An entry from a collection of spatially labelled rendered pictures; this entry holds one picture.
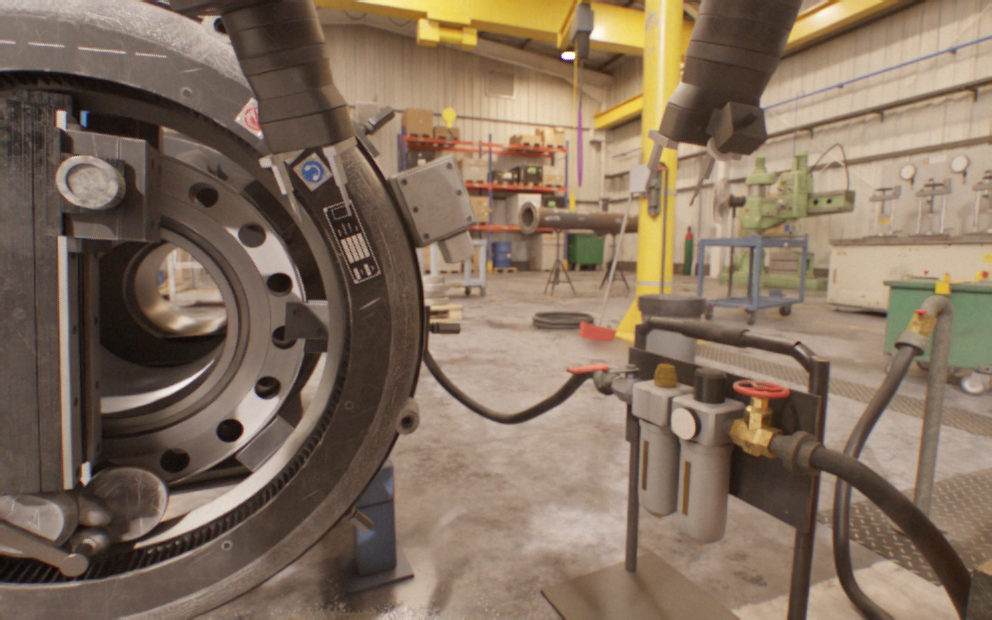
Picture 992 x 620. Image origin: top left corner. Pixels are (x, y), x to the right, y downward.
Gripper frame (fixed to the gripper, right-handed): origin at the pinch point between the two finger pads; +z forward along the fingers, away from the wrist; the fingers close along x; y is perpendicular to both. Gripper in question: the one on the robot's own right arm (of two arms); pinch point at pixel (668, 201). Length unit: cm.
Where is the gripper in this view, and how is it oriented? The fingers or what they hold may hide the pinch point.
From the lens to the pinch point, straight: 54.1
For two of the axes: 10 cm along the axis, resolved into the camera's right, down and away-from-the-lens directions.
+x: 9.8, 1.0, 1.5
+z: -1.6, 8.6, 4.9
